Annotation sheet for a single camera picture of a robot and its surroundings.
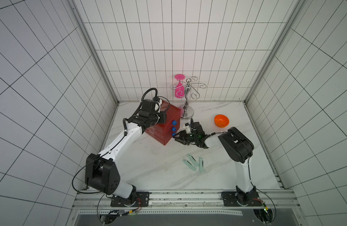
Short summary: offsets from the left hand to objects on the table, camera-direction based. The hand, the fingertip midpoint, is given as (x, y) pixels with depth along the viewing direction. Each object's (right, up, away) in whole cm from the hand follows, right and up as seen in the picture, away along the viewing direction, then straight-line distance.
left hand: (164, 119), depth 83 cm
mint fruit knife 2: (+23, -29, +1) cm, 36 cm away
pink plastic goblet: (+10, +21, +19) cm, 30 cm away
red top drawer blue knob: (+6, -2, 0) cm, 6 cm away
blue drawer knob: (+6, -7, +4) cm, 10 cm away
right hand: (+7, -11, +12) cm, 18 cm away
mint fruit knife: (+15, -28, +2) cm, 31 cm away
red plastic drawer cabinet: (+1, -8, -2) cm, 9 cm away
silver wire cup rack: (+17, +5, +27) cm, 32 cm away
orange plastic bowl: (+41, -3, +21) cm, 46 cm away
